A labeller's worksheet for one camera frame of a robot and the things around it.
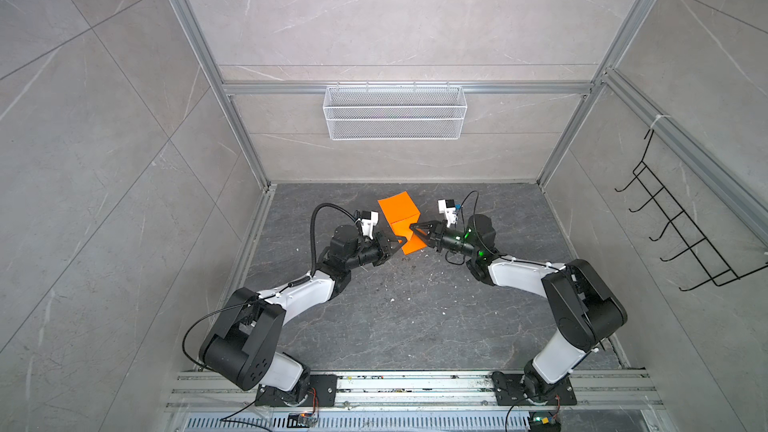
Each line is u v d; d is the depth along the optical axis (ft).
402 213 2.76
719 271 1.91
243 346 1.41
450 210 2.64
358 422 2.29
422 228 2.67
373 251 2.42
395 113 3.31
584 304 1.56
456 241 2.46
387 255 2.43
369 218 2.56
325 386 2.40
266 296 1.57
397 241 2.60
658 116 2.29
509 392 2.39
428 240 2.49
